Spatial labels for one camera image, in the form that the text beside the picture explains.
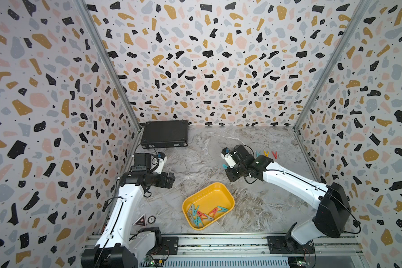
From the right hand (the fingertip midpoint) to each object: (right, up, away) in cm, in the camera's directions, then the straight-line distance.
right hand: (227, 171), depth 83 cm
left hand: (-30, -2, -3) cm, 30 cm away
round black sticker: (-37, -23, -1) cm, 44 cm away
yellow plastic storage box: (-8, -15, +6) cm, 18 cm away
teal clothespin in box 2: (-2, -19, +1) cm, 19 cm away
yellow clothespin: (+26, +7, +24) cm, 36 cm away
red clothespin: (+33, +6, +24) cm, 41 cm away
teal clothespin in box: (-16, -20, 0) cm, 25 cm away
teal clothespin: (+22, +7, +24) cm, 33 cm away
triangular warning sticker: (-42, -24, -2) cm, 49 cm away
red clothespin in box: (-13, -21, -1) cm, 25 cm away
